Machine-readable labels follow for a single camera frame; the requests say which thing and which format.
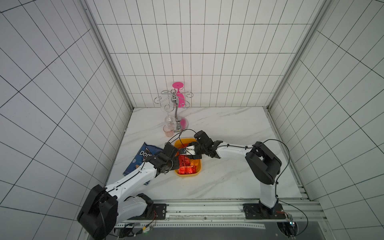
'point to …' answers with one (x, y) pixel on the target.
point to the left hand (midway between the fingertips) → (173, 166)
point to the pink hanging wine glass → (181, 98)
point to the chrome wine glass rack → (181, 122)
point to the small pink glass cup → (169, 130)
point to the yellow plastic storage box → (196, 162)
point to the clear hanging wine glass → (169, 121)
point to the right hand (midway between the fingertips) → (182, 151)
